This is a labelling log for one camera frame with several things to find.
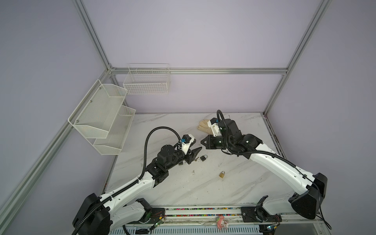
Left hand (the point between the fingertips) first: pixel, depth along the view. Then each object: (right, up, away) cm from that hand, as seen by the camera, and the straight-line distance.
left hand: (197, 145), depth 73 cm
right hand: (+1, +2, -2) cm, 3 cm away
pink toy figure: (+11, -37, -4) cm, 39 cm away
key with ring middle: (0, -12, +22) cm, 25 cm away
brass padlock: (+16, -20, +15) cm, 29 cm away
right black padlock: (+5, -12, +22) cm, 25 cm away
